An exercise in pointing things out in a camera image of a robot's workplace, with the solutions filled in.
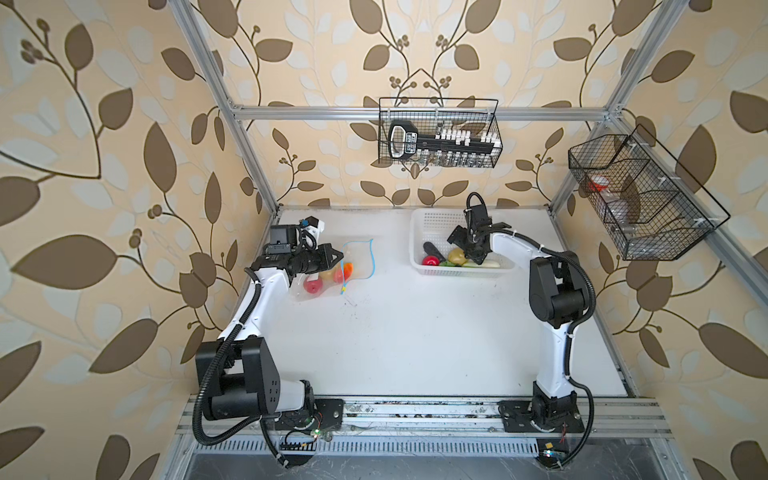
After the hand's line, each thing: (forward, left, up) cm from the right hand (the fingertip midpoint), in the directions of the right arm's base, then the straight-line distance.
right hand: (459, 247), depth 103 cm
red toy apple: (-14, +49, -1) cm, 51 cm away
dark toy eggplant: (0, +9, -2) cm, 10 cm away
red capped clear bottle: (-1, -34, +29) cm, 44 cm away
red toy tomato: (-6, +11, +1) cm, 13 cm away
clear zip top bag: (-1, +36, -5) cm, 36 cm away
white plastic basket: (+12, +7, -2) cm, 14 cm away
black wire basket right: (-12, -41, +29) cm, 52 cm away
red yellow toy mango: (-8, +38, +1) cm, 39 cm away
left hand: (-12, +38, +15) cm, 42 cm away
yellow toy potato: (-9, +45, -1) cm, 46 cm away
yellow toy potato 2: (-5, +2, +2) cm, 5 cm away
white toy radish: (-9, -7, +2) cm, 11 cm away
